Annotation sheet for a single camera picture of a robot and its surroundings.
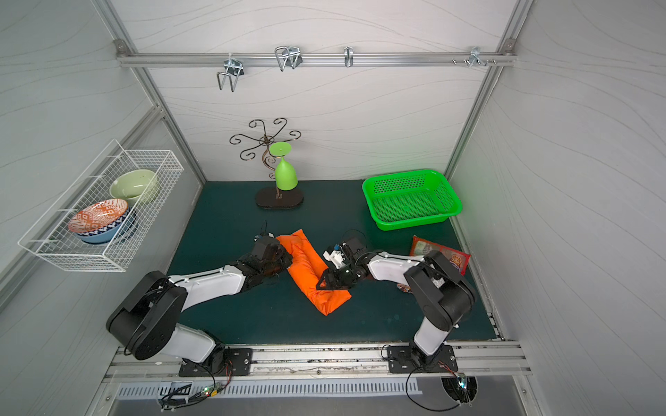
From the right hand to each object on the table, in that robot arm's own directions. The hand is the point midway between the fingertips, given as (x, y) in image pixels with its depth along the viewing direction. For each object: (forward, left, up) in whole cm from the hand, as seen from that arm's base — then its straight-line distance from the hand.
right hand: (322, 286), depth 86 cm
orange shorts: (+4, +6, +3) cm, 8 cm away
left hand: (+9, +11, +3) cm, 15 cm away
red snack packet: (+17, -35, 0) cm, 39 cm away
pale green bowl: (+14, +54, +33) cm, 64 cm away
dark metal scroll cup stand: (+39, +26, 0) cm, 47 cm away
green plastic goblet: (+32, +15, +19) cm, 41 cm away
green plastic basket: (+43, -35, -3) cm, 56 cm away
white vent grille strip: (-30, +33, -2) cm, 45 cm away
